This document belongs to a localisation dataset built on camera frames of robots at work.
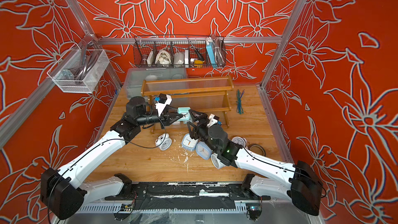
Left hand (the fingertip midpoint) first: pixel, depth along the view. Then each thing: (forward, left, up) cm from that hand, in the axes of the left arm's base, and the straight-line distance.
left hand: (180, 112), depth 68 cm
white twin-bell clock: (-12, -18, -25) cm, 33 cm away
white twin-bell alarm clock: (-5, +10, -26) cm, 28 cm away
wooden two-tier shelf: (+26, -14, -16) cm, 34 cm away
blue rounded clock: (-7, -11, -24) cm, 28 cm away
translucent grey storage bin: (+32, +38, -13) cm, 51 cm away
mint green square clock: (0, -2, +1) cm, 2 cm away
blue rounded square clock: (-2, -2, -28) cm, 28 cm away
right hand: (-3, -1, 0) cm, 3 cm away
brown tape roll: (-3, -42, -28) cm, 51 cm away
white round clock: (0, -33, -25) cm, 41 cm away
